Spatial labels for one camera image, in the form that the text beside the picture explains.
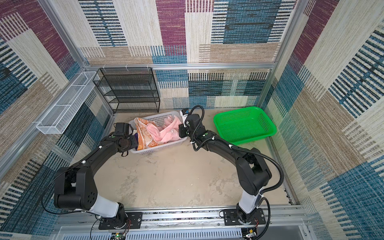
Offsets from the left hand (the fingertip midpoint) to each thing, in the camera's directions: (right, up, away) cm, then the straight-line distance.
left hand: (131, 140), depth 91 cm
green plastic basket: (+70, +9, +17) cm, 73 cm away
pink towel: (+23, +5, -4) cm, 24 cm away
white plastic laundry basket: (+15, -4, -1) cm, 16 cm away
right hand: (+29, +9, -5) cm, 31 cm away
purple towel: (+4, +3, -3) cm, 6 cm away
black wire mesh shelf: (-10, +34, +18) cm, 40 cm away
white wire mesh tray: (-27, +13, -19) cm, 35 cm away
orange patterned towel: (+8, +1, -2) cm, 8 cm away
